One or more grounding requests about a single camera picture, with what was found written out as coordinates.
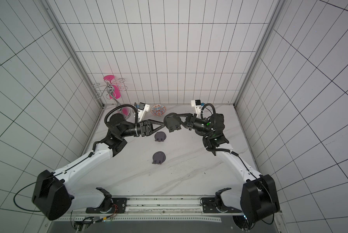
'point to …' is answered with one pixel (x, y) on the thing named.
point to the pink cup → (116, 93)
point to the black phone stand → (172, 121)
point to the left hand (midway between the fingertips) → (162, 127)
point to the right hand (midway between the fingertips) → (175, 115)
